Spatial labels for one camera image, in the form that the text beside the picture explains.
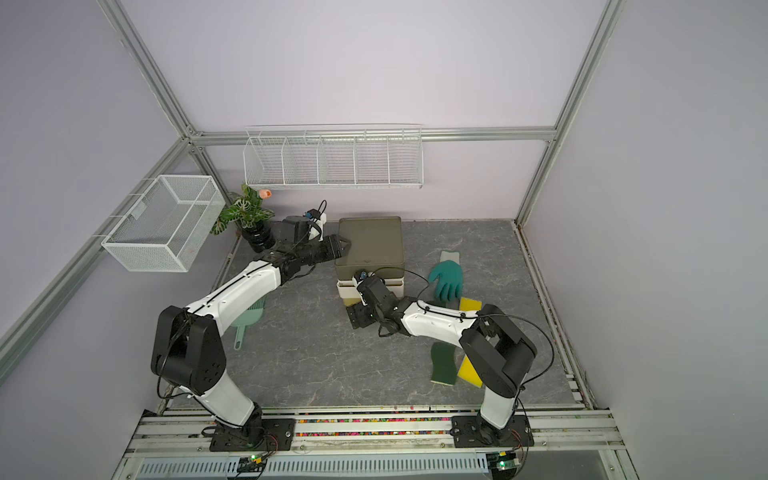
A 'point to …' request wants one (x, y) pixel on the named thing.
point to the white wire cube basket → (164, 229)
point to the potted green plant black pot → (251, 217)
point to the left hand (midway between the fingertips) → (347, 246)
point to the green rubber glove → (449, 274)
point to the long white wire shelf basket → (334, 157)
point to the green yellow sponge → (444, 365)
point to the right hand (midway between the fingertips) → (360, 303)
